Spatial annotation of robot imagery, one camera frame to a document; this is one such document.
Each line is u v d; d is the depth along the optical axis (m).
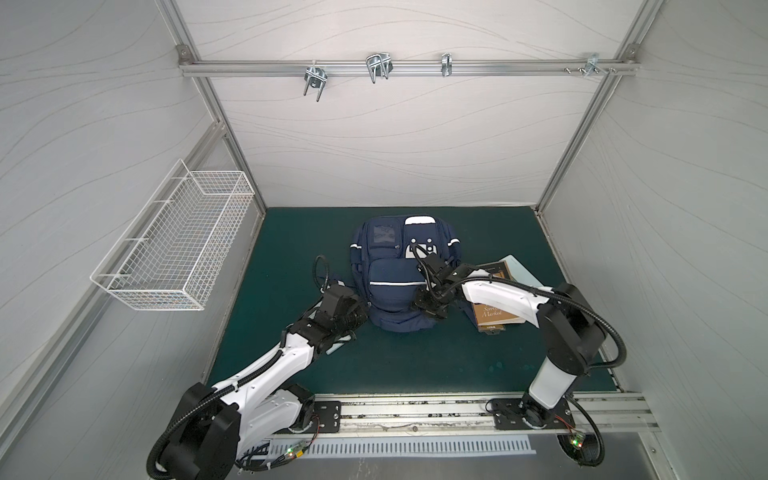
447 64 0.78
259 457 0.69
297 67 0.78
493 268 0.98
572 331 0.47
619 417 0.74
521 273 0.99
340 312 0.65
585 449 0.72
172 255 0.68
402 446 0.70
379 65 0.77
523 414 0.67
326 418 0.74
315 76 0.79
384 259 1.02
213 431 0.39
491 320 0.86
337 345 0.84
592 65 0.77
